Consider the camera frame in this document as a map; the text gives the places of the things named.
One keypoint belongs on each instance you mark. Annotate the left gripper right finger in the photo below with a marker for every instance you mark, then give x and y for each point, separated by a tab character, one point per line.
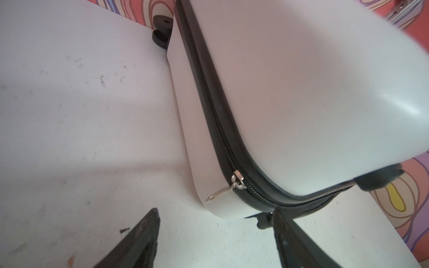
296	249

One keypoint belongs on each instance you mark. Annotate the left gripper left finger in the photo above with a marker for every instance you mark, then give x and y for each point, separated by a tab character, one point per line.
138	248

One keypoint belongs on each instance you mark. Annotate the black suitcase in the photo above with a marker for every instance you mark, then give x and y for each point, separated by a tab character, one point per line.
286	104

